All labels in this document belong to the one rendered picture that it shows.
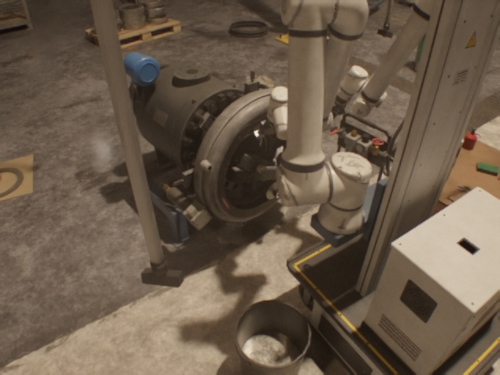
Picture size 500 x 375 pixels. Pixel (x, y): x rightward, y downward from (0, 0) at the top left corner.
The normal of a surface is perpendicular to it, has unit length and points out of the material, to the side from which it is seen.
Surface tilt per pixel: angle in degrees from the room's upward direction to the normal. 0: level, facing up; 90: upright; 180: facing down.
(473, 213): 0
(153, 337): 0
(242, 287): 0
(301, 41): 82
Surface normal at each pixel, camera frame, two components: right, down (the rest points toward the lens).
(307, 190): 0.15, 0.49
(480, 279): 0.00, -0.77
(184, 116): -0.54, -0.23
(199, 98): -0.28, -0.56
